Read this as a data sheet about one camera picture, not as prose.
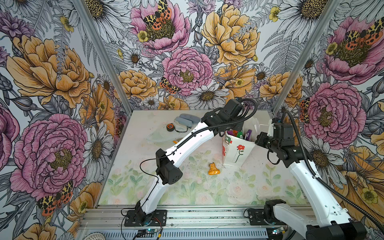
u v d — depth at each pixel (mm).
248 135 867
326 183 430
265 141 673
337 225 377
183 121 1107
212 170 893
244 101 626
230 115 568
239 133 827
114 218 761
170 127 1082
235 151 803
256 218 733
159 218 736
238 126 674
